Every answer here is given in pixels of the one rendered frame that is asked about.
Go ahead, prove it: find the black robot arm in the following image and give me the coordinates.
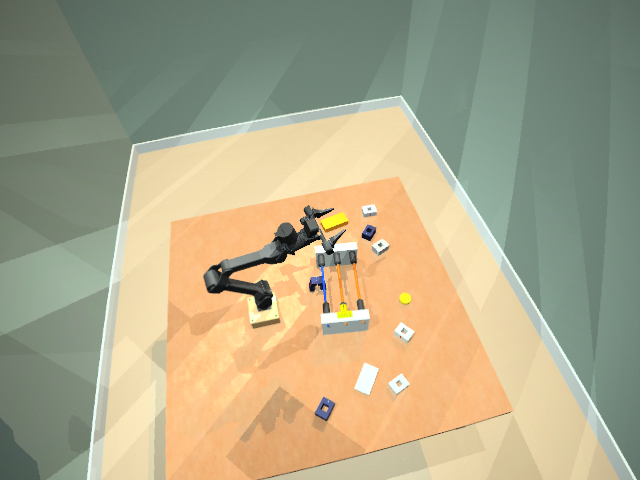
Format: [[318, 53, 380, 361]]
[[203, 216, 319, 312]]

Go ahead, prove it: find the white flat rectangular panel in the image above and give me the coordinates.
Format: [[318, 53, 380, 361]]
[[354, 363, 379, 396]]

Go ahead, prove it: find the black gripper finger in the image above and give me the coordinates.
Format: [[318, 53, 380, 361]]
[[329, 229, 346, 248], [312, 207, 334, 219]]

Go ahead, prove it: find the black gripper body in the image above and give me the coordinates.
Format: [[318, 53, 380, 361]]
[[298, 205, 335, 255]]

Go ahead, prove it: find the white block with red arrow mark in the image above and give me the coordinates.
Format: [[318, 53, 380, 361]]
[[362, 204, 377, 217]]

